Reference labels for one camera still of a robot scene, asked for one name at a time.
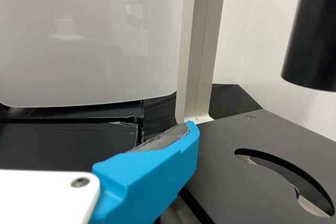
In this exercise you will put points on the black tray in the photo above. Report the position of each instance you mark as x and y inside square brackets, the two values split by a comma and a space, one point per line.
[65, 142]

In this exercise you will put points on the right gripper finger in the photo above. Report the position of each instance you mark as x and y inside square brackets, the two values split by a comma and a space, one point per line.
[152, 171]

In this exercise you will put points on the white box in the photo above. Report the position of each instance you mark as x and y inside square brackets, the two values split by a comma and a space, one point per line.
[92, 37]

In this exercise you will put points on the cream microscope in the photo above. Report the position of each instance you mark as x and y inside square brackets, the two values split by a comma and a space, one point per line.
[249, 171]

